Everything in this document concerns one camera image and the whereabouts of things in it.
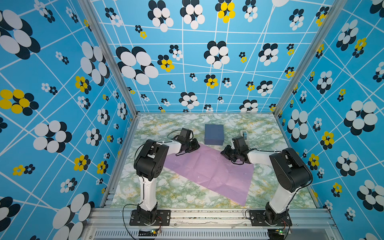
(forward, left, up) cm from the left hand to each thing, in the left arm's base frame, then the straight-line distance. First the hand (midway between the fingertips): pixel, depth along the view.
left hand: (200, 145), depth 100 cm
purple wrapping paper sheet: (-15, -5, -2) cm, 16 cm away
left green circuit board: (-48, +24, -2) cm, 54 cm away
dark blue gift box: (+5, -9, +6) cm, 12 cm away
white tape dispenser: (+7, -30, +4) cm, 31 cm away
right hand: (-5, -14, -1) cm, 15 cm away
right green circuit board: (-48, -35, -2) cm, 60 cm away
